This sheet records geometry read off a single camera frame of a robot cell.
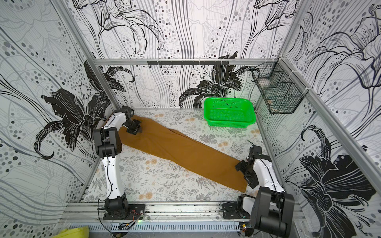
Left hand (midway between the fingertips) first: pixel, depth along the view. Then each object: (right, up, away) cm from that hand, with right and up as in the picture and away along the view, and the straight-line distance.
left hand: (142, 129), depth 106 cm
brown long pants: (+31, -14, -10) cm, 35 cm away
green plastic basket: (+68, +13, +9) cm, 70 cm away
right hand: (+68, -24, -21) cm, 75 cm away
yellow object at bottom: (-11, -41, -45) cm, 62 cm away
